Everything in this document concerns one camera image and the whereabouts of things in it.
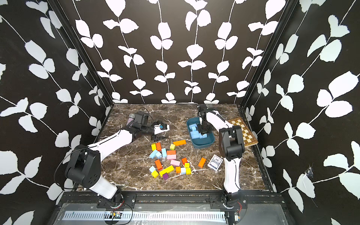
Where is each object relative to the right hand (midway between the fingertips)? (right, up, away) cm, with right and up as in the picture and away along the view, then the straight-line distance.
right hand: (203, 130), depth 98 cm
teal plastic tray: (-3, -8, -4) cm, 10 cm away
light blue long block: (-33, -14, -7) cm, 36 cm away
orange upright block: (-29, -21, -12) cm, 38 cm away
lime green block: (-21, -11, -5) cm, 24 cm away
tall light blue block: (-27, -14, -6) cm, 31 cm away
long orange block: (-16, -9, -1) cm, 18 cm away
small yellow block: (-31, -25, -16) cm, 43 cm away
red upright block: (-31, -11, -3) cm, 33 cm away
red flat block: (-22, -14, -6) cm, 27 cm away
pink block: (-19, -20, -10) cm, 29 cm away
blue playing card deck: (+6, -19, -11) cm, 23 cm away
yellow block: (-34, -11, -4) cm, 36 cm away
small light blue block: (-33, -22, -14) cm, 42 cm away
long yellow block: (-24, -23, -13) cm, 36 cm away
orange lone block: (-2, -20, -10) cm, 22 cm away
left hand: (-24, +3, -12) cm, 27 cm away
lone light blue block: (-7, +2, +6) cm, 9 cm away
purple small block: (-24, -26, -16) cm, 39 cm away
